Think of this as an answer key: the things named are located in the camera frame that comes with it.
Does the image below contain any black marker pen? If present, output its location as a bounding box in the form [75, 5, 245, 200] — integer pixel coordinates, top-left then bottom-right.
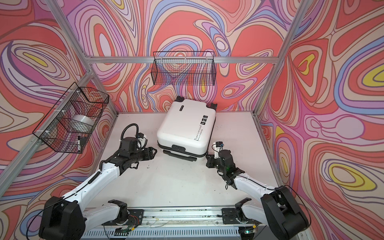
[77, 136, 82, 153]

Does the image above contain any black suitcase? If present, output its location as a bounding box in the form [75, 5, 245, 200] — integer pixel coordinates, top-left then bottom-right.
[157, 96, 218, 162]

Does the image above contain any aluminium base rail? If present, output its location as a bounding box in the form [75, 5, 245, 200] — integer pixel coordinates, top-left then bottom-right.
[55, 204, 313, 240]

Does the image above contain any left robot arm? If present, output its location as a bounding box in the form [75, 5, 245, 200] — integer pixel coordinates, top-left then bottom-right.
[39, 137, 158, 240]

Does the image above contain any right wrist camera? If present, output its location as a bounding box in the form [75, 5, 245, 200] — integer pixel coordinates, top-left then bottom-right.
[212, 141, 224, 159]

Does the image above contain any back wall wire basket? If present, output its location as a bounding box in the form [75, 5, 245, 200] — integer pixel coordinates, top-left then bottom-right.
[151, 51, 217, 87]

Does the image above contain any wall wire basket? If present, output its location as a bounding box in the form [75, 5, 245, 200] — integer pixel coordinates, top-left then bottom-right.
[151, 51, 217, 87]
[33, 83, 110, 154]

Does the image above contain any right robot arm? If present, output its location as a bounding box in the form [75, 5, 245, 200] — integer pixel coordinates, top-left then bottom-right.
[206, 150, 310, 240]

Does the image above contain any left wall wire basket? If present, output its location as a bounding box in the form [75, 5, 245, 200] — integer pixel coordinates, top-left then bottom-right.
[33, 83, 110, 154]

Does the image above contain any white tape roll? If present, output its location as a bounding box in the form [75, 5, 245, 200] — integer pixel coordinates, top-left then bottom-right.
[70, 115, 95, 133]

